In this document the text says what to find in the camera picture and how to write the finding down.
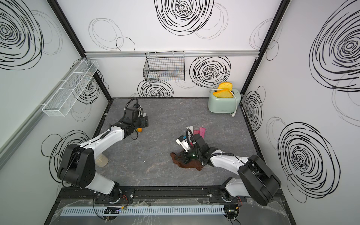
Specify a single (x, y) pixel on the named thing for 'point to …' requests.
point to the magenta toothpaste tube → (202, 132)
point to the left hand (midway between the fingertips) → (143, 119)
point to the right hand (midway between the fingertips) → (175, 159)
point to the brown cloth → (191, 164)
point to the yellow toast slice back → (225, 85)
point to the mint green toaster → (224, 105)
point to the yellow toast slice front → (223, 93)
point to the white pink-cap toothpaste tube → (191, 128)
